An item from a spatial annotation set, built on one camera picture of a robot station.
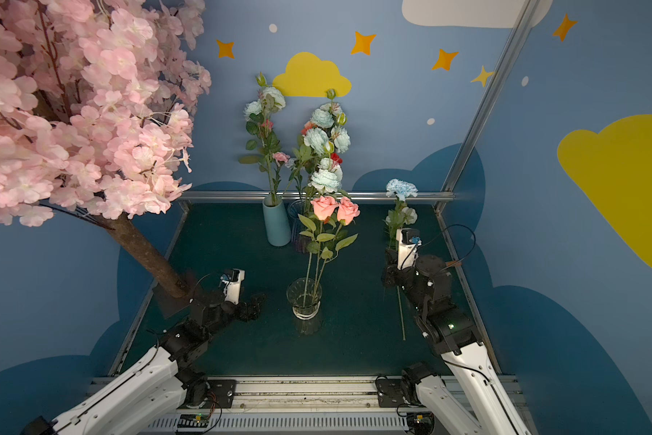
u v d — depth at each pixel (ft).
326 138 2.42
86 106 1.37
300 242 3.41
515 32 2.41
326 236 2.09
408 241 1.83
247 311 2.35
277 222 3.21
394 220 3.62
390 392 2.46
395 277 1.99
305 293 2.51
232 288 2.30
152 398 1.87
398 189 1.92
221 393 2.44
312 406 2.40
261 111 2.62
